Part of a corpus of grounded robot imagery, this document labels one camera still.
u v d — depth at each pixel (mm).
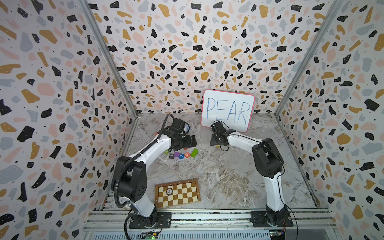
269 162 549
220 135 772
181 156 971
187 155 971
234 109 1032
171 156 968
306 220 763
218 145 913
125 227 663
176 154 975
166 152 975
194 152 995
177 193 798
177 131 699
